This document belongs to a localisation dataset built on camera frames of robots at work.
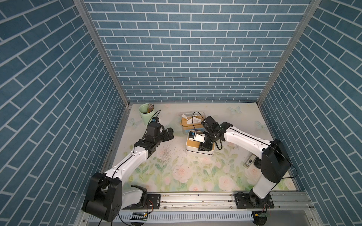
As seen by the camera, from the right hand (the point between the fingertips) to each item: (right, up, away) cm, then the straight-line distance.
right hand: (201, 144), depth 86 cm
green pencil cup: (-39, +17, +14) cm, 45 cm away
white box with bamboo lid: (-3, -9, +4) cm, 10 cm away
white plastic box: (-6, 0, -5) cm, 7 cm away
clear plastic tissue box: (-6, +14, +10) cm, 18 cm away
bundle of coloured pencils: (-34, +24, +8) cm, 42 cm away
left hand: (-19, +8, 0) cm, 21 cm away
